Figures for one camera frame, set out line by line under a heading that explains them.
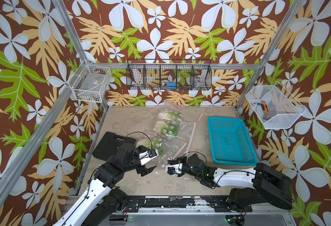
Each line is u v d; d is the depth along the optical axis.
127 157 0.55
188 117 1.11
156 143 0.85
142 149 0.65
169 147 0.96
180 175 0.72
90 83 0.86
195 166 0.60
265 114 0.82
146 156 0.58
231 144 0.98
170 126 0.95
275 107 0.82
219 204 0.74
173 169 0.66
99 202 0.47
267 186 0.43
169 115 1.04
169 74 0.99
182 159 0.71
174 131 0.96
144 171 0.63
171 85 0.93
